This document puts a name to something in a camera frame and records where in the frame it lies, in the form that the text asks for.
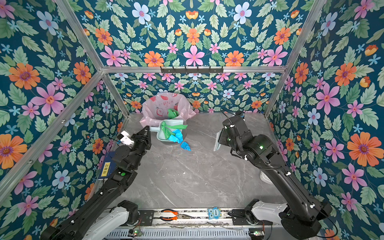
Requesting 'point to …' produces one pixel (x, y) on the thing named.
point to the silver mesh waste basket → (184, 131)
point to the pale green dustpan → (160, 134)
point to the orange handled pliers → (177, 216)
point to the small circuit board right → (256, 232)
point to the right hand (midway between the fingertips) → (222, 132)
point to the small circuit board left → (132, 232)
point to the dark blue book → (108, 165)
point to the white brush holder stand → (265, 178)
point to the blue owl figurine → (214, 213)
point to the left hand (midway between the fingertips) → (150, 122)
